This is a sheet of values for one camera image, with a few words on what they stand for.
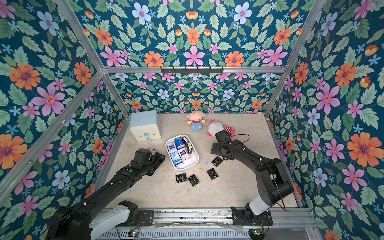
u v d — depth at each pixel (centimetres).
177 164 89
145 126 93
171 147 93
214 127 104
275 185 45
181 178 85
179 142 96
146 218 74
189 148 93
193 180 84
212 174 86
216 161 91
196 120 108
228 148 65
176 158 88
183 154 91
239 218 73
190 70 93
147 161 68
